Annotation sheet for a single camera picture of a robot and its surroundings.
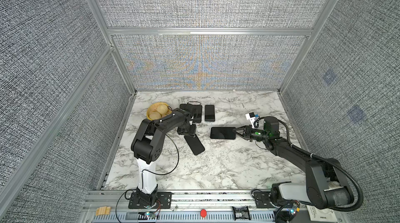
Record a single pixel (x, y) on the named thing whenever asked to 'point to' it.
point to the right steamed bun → (162, 109)
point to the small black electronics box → (241, 213)
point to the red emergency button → (203, 213)
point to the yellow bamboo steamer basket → (153, 108)
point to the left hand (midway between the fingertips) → (190, 134)
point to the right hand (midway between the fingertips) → (233, 130)
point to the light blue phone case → (209, 113)
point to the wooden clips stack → (103, 210)
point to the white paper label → (317, 214)
